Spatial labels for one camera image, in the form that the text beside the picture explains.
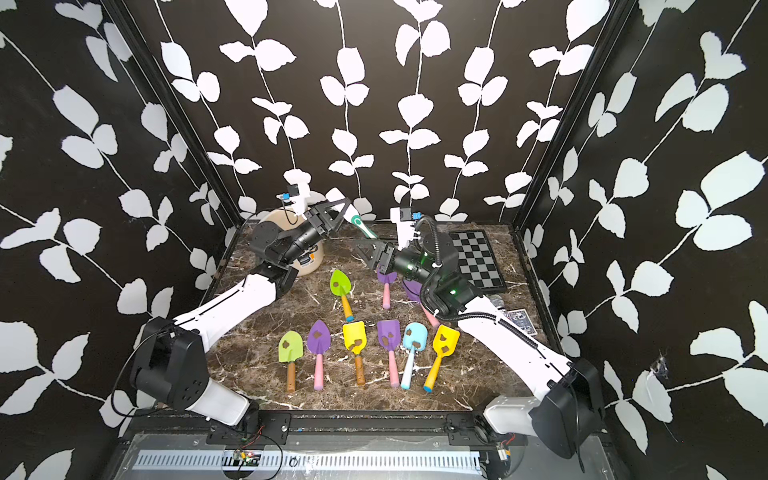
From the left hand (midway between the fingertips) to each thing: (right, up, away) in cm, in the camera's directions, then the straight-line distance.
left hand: (351, 202), depth 66 cm
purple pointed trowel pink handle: (+7, -22, +38) cm, 44 cm away
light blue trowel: (+16, -38, +25) cm, 48 cm away
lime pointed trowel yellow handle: (-9, -23, +36) cm, 44 cm away
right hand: (+1, -9, -2) cm, 9 cm away
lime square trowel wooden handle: (-21, -41, +22) cm, 51 cm away
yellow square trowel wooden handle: (-2, -38, +23) cm, 44 cm away
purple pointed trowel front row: (-13, -39, +23) cm, 47 cm away
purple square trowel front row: (+8, -37, +25) cm, 45 cm away
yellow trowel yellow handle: (+25, -39, +22) cm, 52 cm away
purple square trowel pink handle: (+17, -26, +35) cm, 47 cm away
